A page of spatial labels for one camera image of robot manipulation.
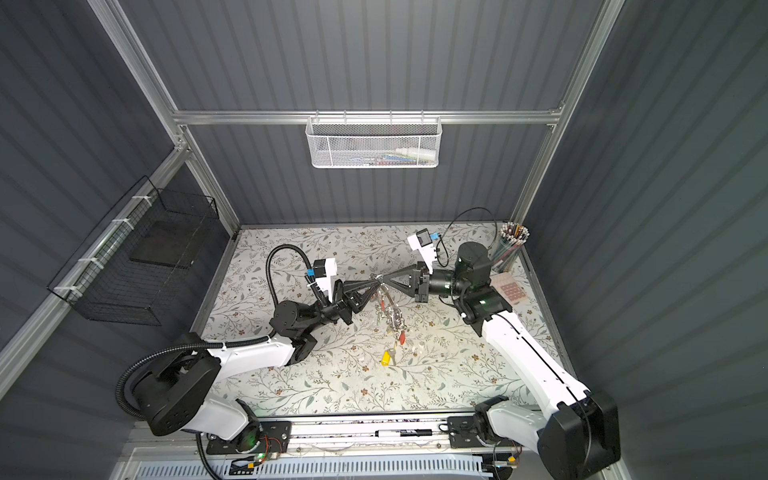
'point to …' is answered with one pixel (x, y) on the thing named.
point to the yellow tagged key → (388, 356)
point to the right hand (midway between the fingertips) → (388, 287)
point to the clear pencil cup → (512, 238)
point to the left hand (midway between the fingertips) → (380, 286)
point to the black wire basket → (134, 272)
